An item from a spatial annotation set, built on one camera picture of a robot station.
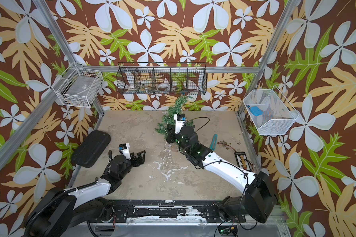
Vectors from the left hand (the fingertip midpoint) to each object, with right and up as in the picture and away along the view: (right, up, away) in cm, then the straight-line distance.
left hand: (140, 150), depth 87 cm
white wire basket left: (-36, +38, -2) cm, 53 cm away
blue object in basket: (+69, +24, -2) cm, 73 cm away
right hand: (+16, +15, -13) cm, 25 cm away
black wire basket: (+15, +47, +11) cm, 51 cm away
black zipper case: (-32, -1, +3) cm, 32 cm away
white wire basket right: (+76, +22, -5) cm, 79 cm away
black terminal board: (+64, -8, +5) cm, 64 cm away
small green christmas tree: (+18, +19, -13) cm, 29 cm away
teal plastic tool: (+48, +3, +15) cm, 50 cm away
